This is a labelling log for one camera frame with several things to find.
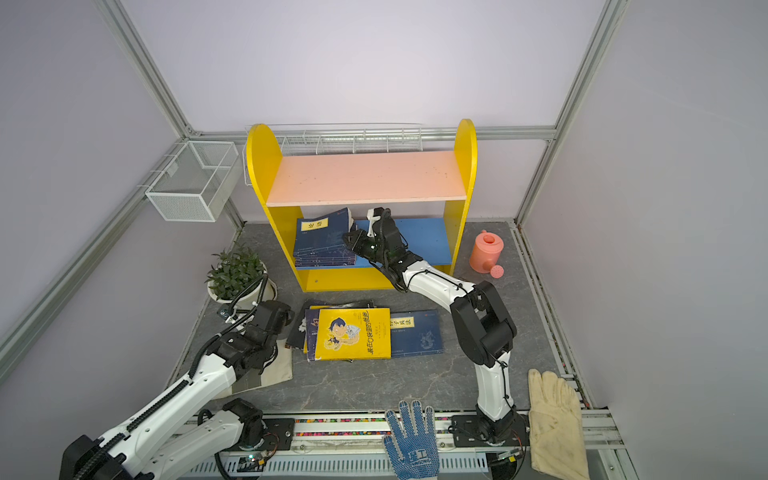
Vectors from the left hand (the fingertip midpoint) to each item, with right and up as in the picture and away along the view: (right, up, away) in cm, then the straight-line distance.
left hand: (272, 320), depth 82 cm
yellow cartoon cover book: (+20, -5, +2) cm, 20 cm away
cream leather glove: (+74, -29, -10) cm, 80 cm away
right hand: (+18, +23, +3) cm, 29 cm away
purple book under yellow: (+10, -3, +5) cm, 11 cm away
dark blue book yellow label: (+12, +22, +6) cm, 25 cm away
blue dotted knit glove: (+38, -28, -9) cm, 48 cm away
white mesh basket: (-31, +42, +15) cm, 54 cm away
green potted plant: (-12, +12, +3) cm, 17 cm away
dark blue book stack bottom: (+40, -6, +8) cm, 41 cm away
